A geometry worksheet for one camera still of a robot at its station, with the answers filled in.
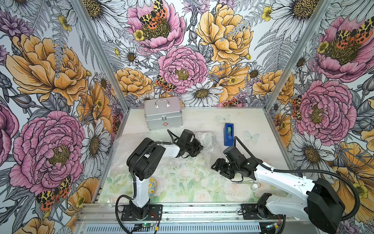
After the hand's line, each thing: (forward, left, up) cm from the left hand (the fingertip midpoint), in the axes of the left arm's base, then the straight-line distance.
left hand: (205, 150), depth 94 cm
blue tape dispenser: (+10, -16, +2) cm, 20 cm away
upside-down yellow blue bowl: (-21, +31, -3) cm, 38 cm away
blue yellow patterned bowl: (+5, -1, +4) cm, 6 cm away
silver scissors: (-19, -24, -4) cm, 30 cm away
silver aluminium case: (+22, +28, +11) cm, 37 cm away
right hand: (-16, -4, +3) cm, 17 cm away
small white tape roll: (-22, -25, 0) cm, 33 cm away
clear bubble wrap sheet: (-17, +17, -4) cm, 24 cm away
